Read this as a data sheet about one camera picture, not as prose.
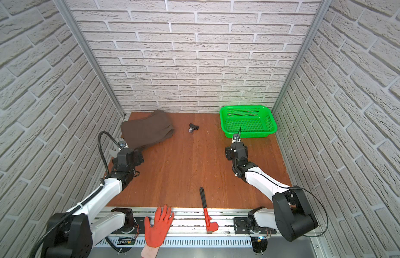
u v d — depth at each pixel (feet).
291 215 1.38
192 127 3.61
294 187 1.50
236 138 2.50
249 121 3.84
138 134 3.37
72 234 1.31
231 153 2.29
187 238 2.34
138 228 2.38
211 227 2.38
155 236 2.30
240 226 2.43
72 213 1.38
